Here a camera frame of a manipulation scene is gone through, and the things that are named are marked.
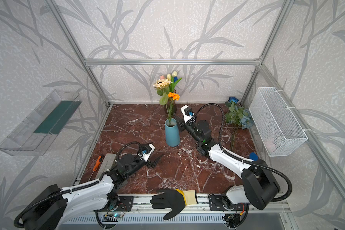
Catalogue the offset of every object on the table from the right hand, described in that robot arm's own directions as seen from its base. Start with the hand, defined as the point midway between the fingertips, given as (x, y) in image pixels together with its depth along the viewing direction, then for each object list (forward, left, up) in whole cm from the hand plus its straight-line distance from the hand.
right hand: (179, 107), depth 75 cm
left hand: (-14, +12, -17) cm, 24 cm away
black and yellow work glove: (-38, +2, -30) cm, 49 cm away
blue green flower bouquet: (+14, -42, -24) cm, 50 cm away
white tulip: (+32, +4, -2) cm, 33 cm away
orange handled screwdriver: (-17, +50, -29) cm, 60 cm away
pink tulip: (+30, +12, -3) cm, 33 cm away
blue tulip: (+31, +3, -5) cm, 31 cm away
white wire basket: (-17, -44, +4) cm, 47 cm away
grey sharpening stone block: (-19, +43, -28) cm, 55 cm away
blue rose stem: (+28, -41, -23) cm, 55 cm away
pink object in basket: (-16, -47, -11) cm, 51 cm away
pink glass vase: (+4, +5, -4) cm, 7 cm away
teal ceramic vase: (-5, +4, -19) cm, 20 cm away
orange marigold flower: (+7, +4, +1) cm, 8 cm away
